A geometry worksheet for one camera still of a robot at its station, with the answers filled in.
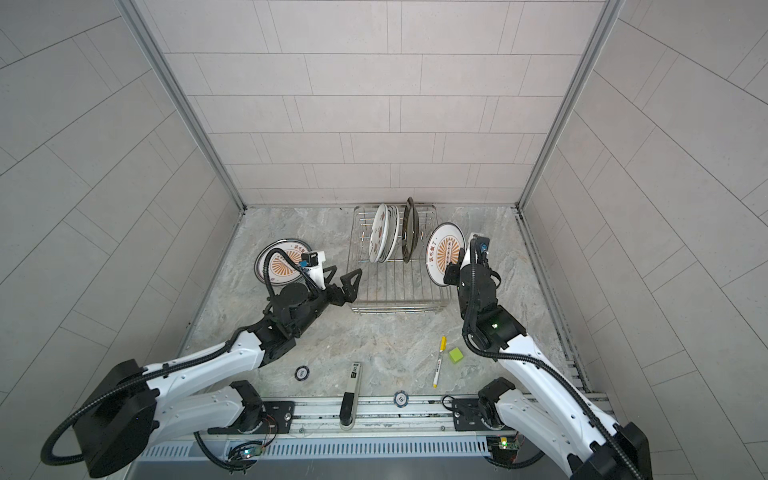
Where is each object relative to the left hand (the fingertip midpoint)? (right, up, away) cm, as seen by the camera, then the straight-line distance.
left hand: (358, 269), depth 76 cm
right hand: (+25, +5, -1) cm, 26 cm away
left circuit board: (-24, -39, -11) cm, 47 cm away
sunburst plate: (-28, -3, +20) cm, 34 cm away
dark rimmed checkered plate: (+14, +10, +25) cm, 31 cm away
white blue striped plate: (+9, +10, +13) cm, 18 cm away
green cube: (+26, -24, +3) cm, 35 cm away
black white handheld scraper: (-1, -30, -6) cm, 31 cm away
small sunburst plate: (+23, +6, +5) cm, 24 cm away
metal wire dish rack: (+9, -8, +18) cm, 22 cm away
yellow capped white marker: (+23, -22, +7) cm, 32 cm away
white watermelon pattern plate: (+4, +9, +21) cm, 23 cm away
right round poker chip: (+11, -32, -2) cm, 34 cm away
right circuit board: (+35, -41, -8) cm, 54 cm away
